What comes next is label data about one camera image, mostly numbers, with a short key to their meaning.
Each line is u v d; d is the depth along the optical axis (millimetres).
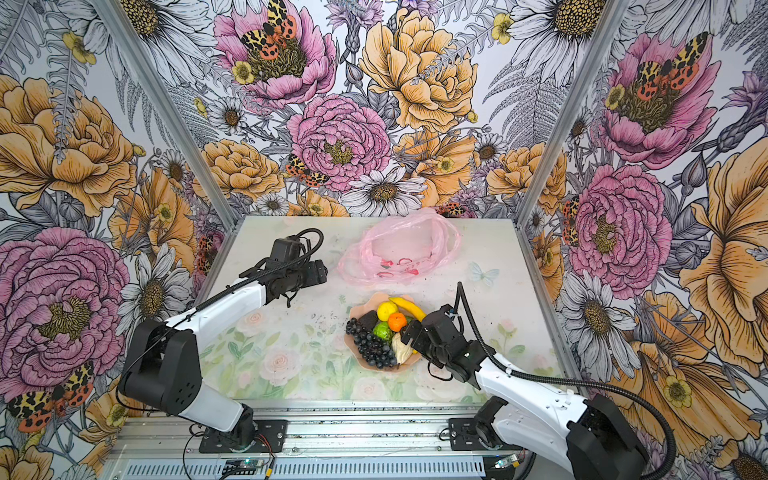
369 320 870
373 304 922
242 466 707
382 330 850
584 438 406
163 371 440
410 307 894
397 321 843
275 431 746
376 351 813
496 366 543
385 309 890
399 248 1116
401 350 814
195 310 504
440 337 639
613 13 715
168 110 881
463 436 733
